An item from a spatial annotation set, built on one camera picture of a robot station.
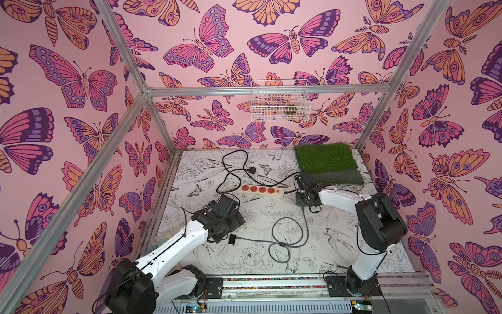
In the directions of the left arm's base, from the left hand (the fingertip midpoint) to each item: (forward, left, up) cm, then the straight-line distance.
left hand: (238, 223), depth 83 cm
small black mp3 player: (-4, +3, -7) cm, 9 cm away
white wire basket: (+51, -19, +26) cm, 61 cm away
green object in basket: (+47, -24, +24) cm, 58 cm away
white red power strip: (+20, -12, -6) cm, 24 cm away
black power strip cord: (+34, -6, -6) cm, 35 cm away
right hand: (+16, -31, -6) cm, 35 cm away
